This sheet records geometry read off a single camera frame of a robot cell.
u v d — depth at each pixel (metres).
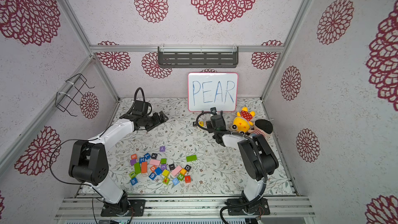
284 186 0.81
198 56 0.95
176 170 0.85
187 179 0.81
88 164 0.46
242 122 0.97
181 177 0.82
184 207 0.76
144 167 0.87
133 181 0.81
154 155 0.90
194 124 1.05
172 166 0.86
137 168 0.86
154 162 0.88
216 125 0.76
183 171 0.84
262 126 0.94
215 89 1.06
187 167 0.85
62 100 0.73
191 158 0.90
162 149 0.93
